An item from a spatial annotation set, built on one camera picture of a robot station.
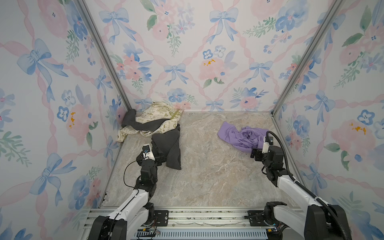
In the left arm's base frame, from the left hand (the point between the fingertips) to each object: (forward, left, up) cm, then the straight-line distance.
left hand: (151, 148), depth 84 cm
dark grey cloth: (+5, -7, -4) cm, 9 cm away
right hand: (+4, -63, -2) cm, 63 cm away
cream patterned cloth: (+38, +4, -8) cm, 39 cm away
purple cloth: (+13, -58, -9) cm, 60 cm away
